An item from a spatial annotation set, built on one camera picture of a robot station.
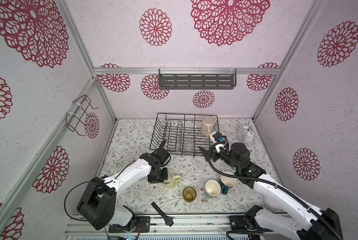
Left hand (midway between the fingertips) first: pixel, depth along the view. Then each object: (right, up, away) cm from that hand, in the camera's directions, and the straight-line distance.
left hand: (163, 182), depth 82 cm
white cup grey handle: (+27, -2, -1) cm, 27 cm away
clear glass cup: (+15, +20, +13) cm, 28 cm away
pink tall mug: (+28, +32, +18) cm, 46 cm away
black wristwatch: (+3, -16, -8) cm, 18 cm away
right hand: (+23, +25, -9) cm, 35 cm away
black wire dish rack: (+14, +27, +28) cm, 42 cm away
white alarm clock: (+52, +26, +15) cm, 61 cm away
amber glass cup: (+15, -7, +1) cm, 16 cm away
